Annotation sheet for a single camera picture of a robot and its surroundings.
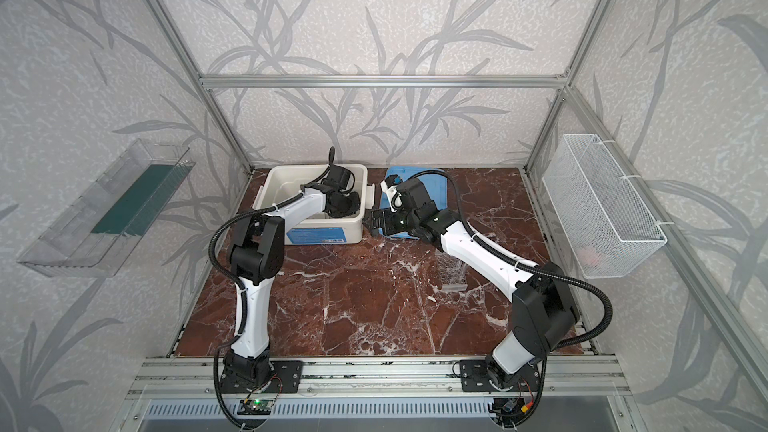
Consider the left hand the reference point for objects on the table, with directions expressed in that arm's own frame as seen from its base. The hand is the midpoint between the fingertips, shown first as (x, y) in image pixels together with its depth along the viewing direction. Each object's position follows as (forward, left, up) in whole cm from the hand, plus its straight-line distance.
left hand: (363, 198), depth 103 cm
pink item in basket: (-29, -60, +16) cm, 69 cm away
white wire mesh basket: (-30, -56, +31) cm, 70 cm away
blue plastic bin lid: (-25, -13, +18) cm, 34 cm away
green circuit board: (-59, +21, -6) cm, 63 cm away
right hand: (-15, -7, +15) cm, 23 cm away
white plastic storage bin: (+3, +28, +5) cm, 28 cm away
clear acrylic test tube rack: (-25, -30, -4) cm, 39 cm away
